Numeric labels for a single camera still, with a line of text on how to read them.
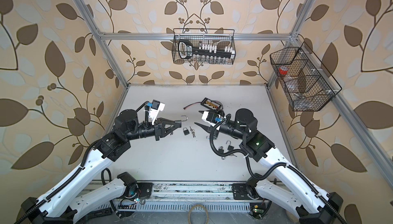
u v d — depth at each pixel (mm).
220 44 943
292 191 422
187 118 640
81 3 783
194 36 908
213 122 486
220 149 886
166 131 589
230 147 887
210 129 549
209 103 1081
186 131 942
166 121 600
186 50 845
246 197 735
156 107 568
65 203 392
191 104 1096
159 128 552
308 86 735
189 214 665
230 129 534
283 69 866
